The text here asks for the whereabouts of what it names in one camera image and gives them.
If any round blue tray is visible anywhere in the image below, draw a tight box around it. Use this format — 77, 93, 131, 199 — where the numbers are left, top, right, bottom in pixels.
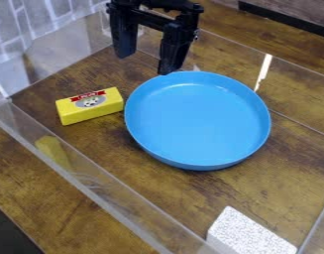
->
125, 71, 272, 171

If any white speckled foam block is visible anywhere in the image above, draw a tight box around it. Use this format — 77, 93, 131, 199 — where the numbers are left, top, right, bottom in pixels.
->
208, 206, 298, 254

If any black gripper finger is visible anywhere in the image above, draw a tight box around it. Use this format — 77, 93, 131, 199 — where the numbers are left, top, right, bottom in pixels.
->
109, 6, 138, 59
158, 23, 198, 75

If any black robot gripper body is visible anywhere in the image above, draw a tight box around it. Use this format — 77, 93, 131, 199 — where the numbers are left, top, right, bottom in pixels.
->
106, 0, 205, 31

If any clear acrylic enclosure wall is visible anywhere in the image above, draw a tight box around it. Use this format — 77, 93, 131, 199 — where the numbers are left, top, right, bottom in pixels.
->
0, 3, 324, 254

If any yellow block with label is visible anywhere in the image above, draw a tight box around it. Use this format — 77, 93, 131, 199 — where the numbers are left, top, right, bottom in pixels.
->
57, 87, 125, 126

